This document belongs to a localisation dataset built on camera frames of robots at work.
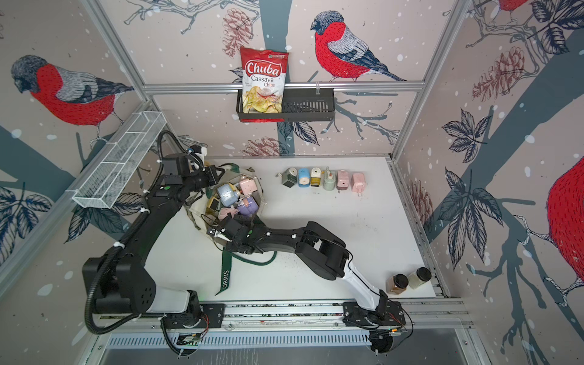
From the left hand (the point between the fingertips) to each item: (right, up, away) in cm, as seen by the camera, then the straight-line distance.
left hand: (227, 165), depth 82 cm
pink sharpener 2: (-5, -19, +11) cm, 22 cm away
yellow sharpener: (+35, -5, +25) cm, 43 cm away
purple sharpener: (+7, -18, +10) cm, 22 cm away
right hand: (0, -25, +8) cm, 26 cm away
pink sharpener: (+47, -7, +22) cm, 52 cm away
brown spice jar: (+58, -39, -11) cm, 71 cm away
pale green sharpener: (+41, -7, +22) cm, 47 cm away
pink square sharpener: (+54, -7, +21) cm, 58 cm away
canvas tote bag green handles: (0, -12, +13) cm, 17 cm away
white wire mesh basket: (-37, -7, -11) cm, 39 cm away
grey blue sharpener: (-3, -13, +11) cm, 17 cm away
